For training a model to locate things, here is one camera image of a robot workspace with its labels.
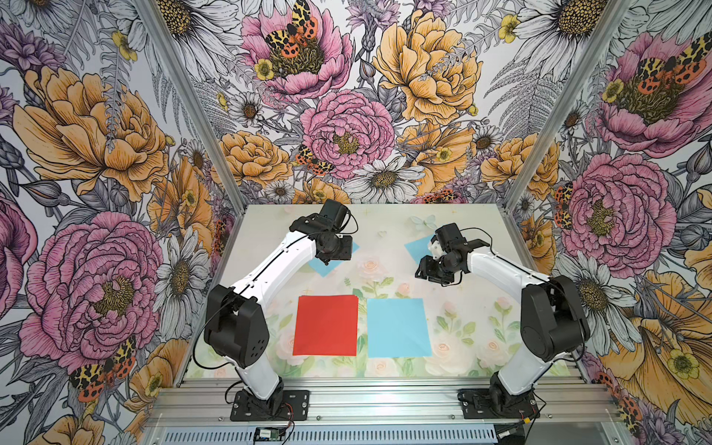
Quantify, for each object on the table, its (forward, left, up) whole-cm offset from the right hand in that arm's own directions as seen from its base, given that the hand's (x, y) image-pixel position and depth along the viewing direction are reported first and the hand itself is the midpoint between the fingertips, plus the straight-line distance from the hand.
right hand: (424, 279), depth 91 cm
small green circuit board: (-39, +44, -7) cm, 59 cm away
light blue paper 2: (+11, +33, -9) cm, 36 cm away
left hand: (+2, +26, +9) cm, 27 cm away
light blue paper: (-12, +9, -9) cm, 18 cm away
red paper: (-11, +32, -8) cm, 35 cm away
